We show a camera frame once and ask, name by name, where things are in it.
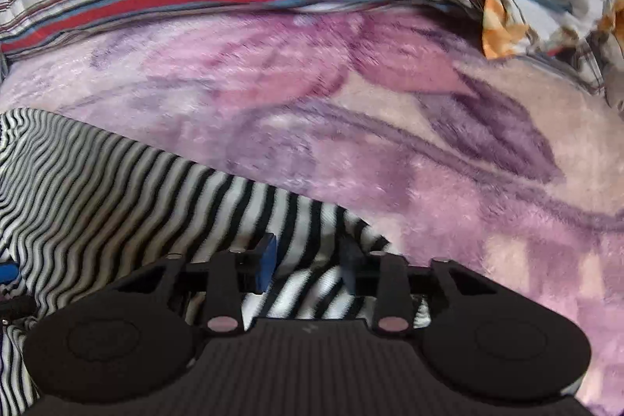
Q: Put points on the pink purple plush blanket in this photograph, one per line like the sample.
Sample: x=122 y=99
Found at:
x=438 y=201

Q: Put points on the black white striped pants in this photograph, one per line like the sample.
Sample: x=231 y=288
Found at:
x=122 y=201

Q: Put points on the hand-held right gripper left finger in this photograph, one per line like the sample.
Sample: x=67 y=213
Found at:
x=265 y=262

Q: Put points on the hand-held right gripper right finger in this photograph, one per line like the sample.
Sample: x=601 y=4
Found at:
x=350 y=267

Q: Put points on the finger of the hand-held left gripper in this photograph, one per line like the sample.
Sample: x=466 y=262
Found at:
x=17 y=308
x=7 y=273

